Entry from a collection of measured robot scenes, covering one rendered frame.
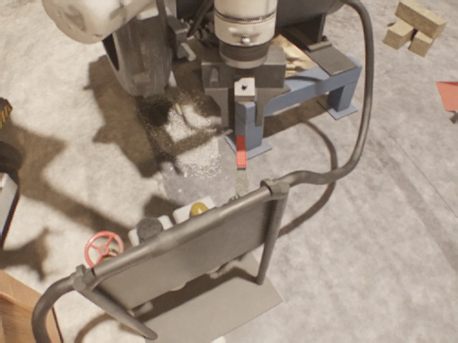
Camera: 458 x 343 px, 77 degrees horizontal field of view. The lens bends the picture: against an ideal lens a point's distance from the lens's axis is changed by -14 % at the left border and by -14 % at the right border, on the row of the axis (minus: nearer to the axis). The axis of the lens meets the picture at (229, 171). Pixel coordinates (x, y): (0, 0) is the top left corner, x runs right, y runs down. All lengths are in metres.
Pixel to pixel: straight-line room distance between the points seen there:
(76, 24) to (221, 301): 0.86
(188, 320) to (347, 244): 0.58
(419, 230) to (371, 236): 0.20
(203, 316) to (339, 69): 1.00
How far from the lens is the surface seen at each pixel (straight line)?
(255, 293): 1.04
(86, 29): 0.38
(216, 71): 0.51
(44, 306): 0.69
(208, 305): 1.03
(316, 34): 1.41
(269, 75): 0.53
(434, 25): 2.18
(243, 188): 0.64
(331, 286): 1.09
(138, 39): 0.82
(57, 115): 1.68
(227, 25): 0.46
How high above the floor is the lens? 1.01
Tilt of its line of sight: 54 degrees down
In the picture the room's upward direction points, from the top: 1 degrees counter-clockwise
